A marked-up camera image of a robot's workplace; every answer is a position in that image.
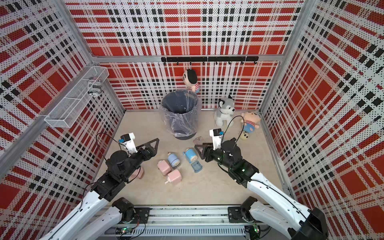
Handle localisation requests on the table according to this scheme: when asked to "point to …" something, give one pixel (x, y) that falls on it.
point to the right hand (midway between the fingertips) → (200, 146)
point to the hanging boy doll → (190, 79)
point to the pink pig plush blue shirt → (250, 121)
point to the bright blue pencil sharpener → (191, 154)
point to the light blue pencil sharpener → (173, 159)
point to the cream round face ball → (244, 135)
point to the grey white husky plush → (225, 114)
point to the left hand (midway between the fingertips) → (157, 141)
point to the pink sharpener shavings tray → (198, 140)
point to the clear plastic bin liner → (181, 110)
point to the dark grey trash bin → (180, 109)
